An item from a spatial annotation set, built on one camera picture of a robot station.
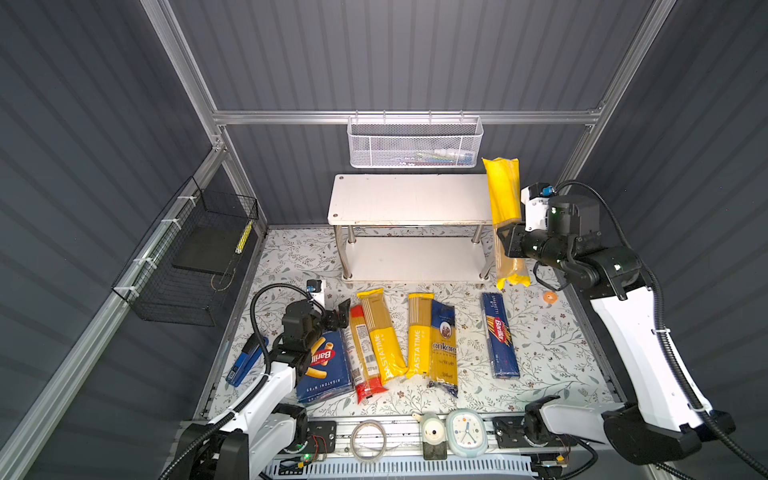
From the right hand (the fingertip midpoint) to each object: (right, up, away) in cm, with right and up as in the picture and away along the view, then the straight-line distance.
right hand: (506, 231), depth 65 cm
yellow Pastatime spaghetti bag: (-27, -31, +22) cm, 47 cm away
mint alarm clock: (-7, -49, +7) cm, 50 cm away
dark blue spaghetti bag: (-11, -38, +17) cm, 42 cm away
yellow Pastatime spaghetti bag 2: (-17, -29, +24) cm, 41 cm away
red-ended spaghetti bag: (-34, -35, +19) cm, 52 cm away
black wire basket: (-77, -11, +7) cm, 78 cm away
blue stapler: (-66, -35, +17) cm, 76 cm away
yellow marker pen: (-65, 0, +15) cm, 67 cm away
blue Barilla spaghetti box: (+6, -34, +19) cm, 40 cm away
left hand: (-42, -18, +20) cm, 50 cm away
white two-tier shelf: (-20, +10, +15) cm, 26 cm away
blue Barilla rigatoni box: (-43, -36, +12) cm, 57 cm away
